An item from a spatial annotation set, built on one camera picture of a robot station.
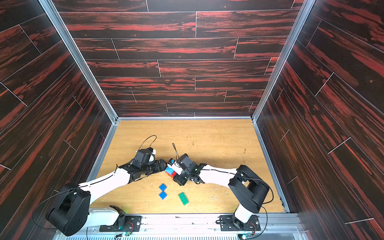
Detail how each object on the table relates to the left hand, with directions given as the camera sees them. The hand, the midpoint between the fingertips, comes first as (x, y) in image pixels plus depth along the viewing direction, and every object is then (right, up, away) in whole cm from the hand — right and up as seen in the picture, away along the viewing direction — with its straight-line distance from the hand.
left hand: (165, 166), depth 88 cm
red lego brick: (+5, -5, -2) cm, 7 cm away
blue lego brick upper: (-1, -11, -4) cm, 12 cm away
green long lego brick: (+11, -16, -8) cm, 21 cm away
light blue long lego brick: (+3, -2, -2) cm, 4 cm away
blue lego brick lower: (0, -15, -6) cm, 16 cm away
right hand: (+8, -4, +1) cm, 9 cm away
